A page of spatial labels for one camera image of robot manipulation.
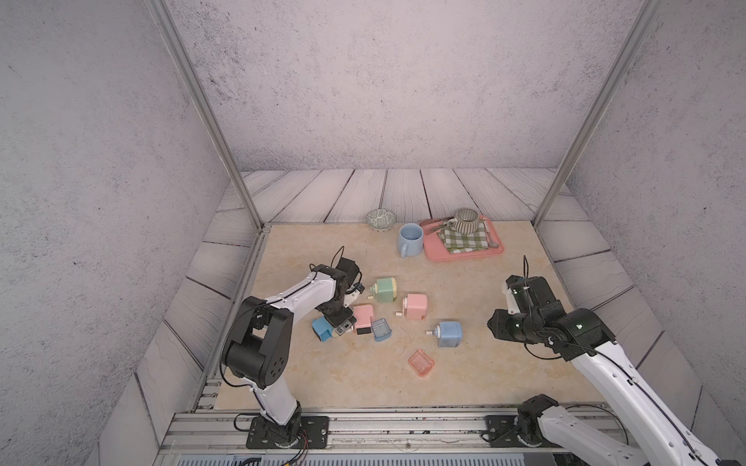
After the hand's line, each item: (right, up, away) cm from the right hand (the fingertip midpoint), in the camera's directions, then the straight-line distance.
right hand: (495, 323), depth 73 cm
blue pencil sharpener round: (-45, -5, +13) cm, 47 cm away
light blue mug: (-18, +22, +33) cm, 43 cm away
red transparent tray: (-17, -14, +12) cm, 25 cm away
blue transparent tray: (-28, -7, +19) cm, 35 cm away
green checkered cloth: (0, +20, +40) cm, 45 cm away
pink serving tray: (-8, +18, +39) cm, 44 cm away
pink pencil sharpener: (-34, -3, +16) cm, 38 cm away
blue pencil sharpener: (-9, -6, +10) cm, 15 cm away
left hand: (-42, -3, +18) cm, 46 cm away
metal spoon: (+14, +20, +41) cm, 47 cm away
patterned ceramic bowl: (-29, +30, +49) cm, 64 cm away
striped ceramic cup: (+4, +28, +39) cm, 48 cm away
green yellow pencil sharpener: (-27, +5, +21) cm, 35 cm away
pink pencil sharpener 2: (-18, +1, +16) cm, 25 cm away
